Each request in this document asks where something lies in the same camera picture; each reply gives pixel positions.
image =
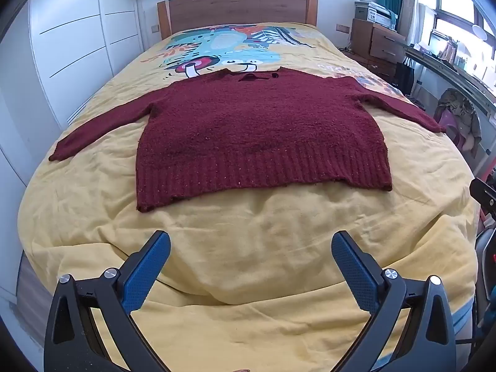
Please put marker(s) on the wooden headboard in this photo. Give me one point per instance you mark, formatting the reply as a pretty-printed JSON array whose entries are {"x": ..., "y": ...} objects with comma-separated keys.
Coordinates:
[{"x": 240, "y": 7}]

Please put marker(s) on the white printer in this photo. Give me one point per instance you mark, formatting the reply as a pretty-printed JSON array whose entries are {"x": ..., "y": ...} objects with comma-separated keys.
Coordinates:
[{"x": 374, "y": 13}]

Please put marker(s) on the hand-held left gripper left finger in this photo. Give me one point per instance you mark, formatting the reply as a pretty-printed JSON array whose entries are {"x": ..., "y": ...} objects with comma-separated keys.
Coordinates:
[{"x": 145, "y": 275}]

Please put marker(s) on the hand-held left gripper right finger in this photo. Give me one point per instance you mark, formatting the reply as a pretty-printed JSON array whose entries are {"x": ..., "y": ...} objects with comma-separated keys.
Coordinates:
[{"x": 354, "y": 275}]

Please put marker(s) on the black bag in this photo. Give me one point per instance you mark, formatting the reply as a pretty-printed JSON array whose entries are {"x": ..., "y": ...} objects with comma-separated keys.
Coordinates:
[{"x": 405, "y": 77}]

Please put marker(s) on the white wardrobe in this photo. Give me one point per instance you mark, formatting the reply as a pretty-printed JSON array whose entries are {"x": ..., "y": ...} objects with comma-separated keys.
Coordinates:
[{"x": 69, "y": 38}]

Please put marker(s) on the wooden drawer cabinet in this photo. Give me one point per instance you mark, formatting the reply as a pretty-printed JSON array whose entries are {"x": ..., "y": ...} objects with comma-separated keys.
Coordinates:
[{"x": 381, "y": 44}]

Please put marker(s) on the bed with yellow printed cover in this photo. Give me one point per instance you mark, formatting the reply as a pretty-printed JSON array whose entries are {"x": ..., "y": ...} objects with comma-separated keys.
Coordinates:
[{"x": 252, "y": 240}]

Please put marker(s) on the beige jacket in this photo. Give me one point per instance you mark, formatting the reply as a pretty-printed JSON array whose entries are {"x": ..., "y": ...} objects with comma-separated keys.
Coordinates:
[{"x": 461, "y": 116}]

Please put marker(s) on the maroon knitted sweater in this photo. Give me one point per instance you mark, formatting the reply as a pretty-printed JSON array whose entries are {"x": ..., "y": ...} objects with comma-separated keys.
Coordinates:
[{"x": 252, "y": 124}]

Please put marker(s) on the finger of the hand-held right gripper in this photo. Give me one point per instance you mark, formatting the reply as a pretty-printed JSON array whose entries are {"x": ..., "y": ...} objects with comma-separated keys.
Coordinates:
[{"x": 484, "y": 195}]

